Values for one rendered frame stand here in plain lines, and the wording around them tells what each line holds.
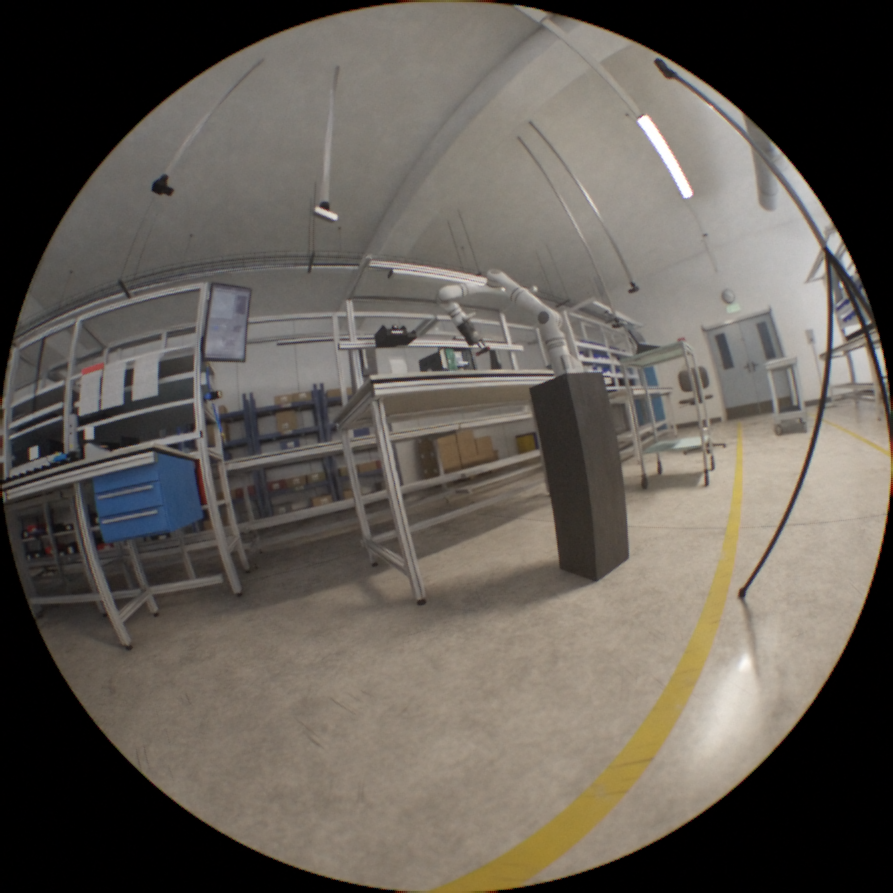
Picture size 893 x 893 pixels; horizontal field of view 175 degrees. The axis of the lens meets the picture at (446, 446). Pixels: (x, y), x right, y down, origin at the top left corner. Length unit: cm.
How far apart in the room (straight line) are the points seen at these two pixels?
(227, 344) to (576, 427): 191
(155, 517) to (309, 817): 120
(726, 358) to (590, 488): 666
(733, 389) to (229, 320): 805
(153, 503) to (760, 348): 850
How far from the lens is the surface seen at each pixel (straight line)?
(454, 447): 517
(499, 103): 308
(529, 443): 740
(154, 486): 146
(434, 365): 167
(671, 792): 72
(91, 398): 254
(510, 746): 77
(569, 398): 113
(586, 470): 114
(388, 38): 318
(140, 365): 236
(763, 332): 767
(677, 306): 781
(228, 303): 206
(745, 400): 754
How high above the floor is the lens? 66
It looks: level
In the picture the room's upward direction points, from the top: 12 degrees counter-clockwise
